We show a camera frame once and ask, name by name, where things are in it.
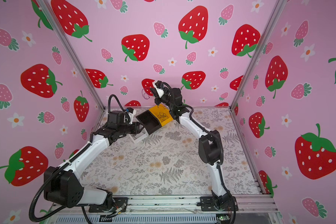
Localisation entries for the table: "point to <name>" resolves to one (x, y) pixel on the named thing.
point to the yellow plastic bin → (163, 113)
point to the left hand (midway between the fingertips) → (142, 124)
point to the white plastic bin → (137, 137)
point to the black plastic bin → (150, 122)
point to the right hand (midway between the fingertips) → (151, 87)
